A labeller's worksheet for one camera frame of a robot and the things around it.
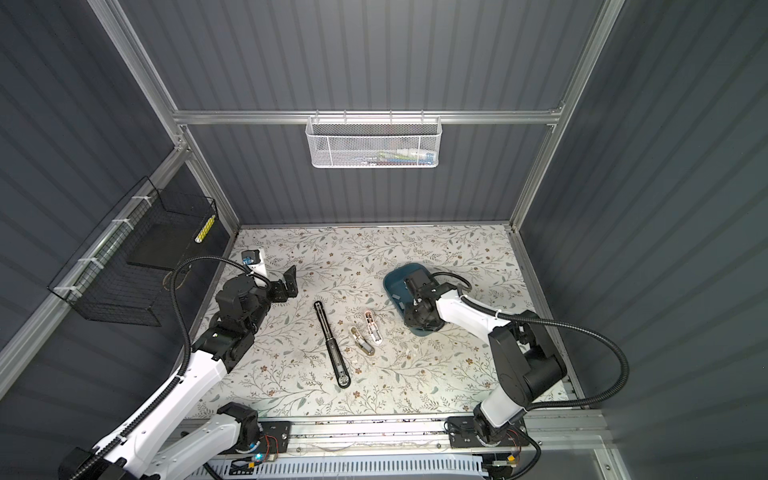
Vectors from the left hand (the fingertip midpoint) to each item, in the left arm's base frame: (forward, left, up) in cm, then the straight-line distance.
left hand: (276, 268), depth 77 cm
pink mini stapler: (-7, -24, -23) cm, 34 cm away
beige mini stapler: (-11, -21, -24) cm, 33 cm away
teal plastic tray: (+8, -32, -21) cm, 39 cm away
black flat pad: (+9, +28, +3) cm, 30 cm away
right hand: (-6, -37, -21) cm, 44 cm away
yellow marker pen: (+15, +21, +2) cm, 26 cm away
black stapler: (-21, -15, -23) cm, 35 cm away
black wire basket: (-2, +35, +4) cm, 35 cm away
